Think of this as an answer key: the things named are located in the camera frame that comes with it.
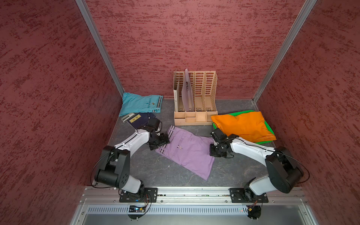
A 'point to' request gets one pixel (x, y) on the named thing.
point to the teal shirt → (133, 103)
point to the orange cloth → (251, 126)
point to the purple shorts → (191, 152)
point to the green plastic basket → (236, 113)
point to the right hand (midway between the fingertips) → (212, 156)
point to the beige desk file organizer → (204, 89)
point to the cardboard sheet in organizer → (176, 95)
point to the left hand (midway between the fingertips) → (164, 146)
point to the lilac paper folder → (186, 93)
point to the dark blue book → (140, 119)
